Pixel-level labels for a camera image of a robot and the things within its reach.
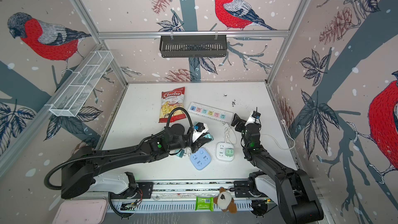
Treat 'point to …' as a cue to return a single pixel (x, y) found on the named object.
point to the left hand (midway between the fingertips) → (209, 138)
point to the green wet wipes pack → (204, 203)
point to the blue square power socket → (201, 158)
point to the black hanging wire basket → (193, 46)
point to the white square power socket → (220, 151)
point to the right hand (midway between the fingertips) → (241, 117)
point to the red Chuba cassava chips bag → (170, 100)
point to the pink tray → (81, 211)
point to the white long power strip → (210, 111)
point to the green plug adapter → (229, 152)
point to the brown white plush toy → (225, 201)
